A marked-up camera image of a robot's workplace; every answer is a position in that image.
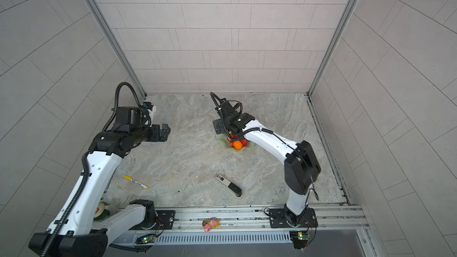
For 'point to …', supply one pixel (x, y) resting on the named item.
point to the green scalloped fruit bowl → (223, 139)
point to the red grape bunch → (244, 141)
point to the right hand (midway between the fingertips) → (225, 121)
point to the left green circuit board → (148, 239)
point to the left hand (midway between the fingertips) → (163, 125)
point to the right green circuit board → (300, 238)
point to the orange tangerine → (237, 144)
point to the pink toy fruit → (211, 222)
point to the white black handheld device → (231, 187)
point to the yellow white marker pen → (136, 181)
